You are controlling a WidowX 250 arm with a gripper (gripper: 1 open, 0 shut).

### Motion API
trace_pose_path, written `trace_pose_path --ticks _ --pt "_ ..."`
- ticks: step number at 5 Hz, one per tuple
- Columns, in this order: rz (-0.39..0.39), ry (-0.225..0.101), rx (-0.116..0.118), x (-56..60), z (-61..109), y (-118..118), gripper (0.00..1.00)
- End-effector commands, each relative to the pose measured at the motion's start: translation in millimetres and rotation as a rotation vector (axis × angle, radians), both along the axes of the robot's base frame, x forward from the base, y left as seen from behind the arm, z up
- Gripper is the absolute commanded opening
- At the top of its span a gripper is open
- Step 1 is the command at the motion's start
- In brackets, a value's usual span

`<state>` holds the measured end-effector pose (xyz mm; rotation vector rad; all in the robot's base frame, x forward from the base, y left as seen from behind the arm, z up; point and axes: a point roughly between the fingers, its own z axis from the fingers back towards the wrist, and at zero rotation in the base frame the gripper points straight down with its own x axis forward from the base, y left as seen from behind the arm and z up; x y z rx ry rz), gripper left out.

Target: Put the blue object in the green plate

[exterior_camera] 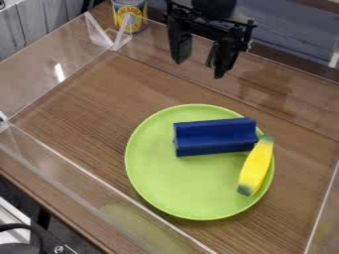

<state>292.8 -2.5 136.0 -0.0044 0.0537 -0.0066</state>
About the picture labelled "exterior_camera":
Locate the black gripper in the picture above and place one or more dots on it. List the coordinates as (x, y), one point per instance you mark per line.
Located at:
(216, 20)

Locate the green round plate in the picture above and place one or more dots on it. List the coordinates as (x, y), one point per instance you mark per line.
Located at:
(189, 187)

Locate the yellow printed can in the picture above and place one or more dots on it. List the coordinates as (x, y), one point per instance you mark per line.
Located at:
(130, 11)

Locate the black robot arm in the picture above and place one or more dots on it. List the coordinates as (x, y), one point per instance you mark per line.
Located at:
(212, 18)

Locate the yellow toy banana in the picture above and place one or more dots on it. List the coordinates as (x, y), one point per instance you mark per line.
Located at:
(254, 166)

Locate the clear acrylic enclosure wall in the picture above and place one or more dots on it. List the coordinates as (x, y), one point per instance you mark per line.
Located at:
(74, 93)

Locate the blue block object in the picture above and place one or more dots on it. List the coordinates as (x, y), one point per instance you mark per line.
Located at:
(213, 136)

